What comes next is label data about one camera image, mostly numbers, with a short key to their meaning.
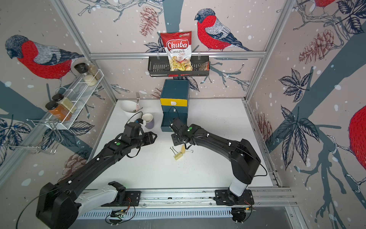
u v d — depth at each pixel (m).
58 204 0.38
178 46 0.81
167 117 1.10
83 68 0.78
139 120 0.74
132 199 0.73
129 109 1.05
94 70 0.86
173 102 0.92
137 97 1.04
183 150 0.92
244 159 0.44
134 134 0.63
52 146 0.70
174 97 0.90
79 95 0.81
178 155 0.88
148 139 0.71
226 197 0.73
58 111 0.63
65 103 0.67
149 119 0.95
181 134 0.62
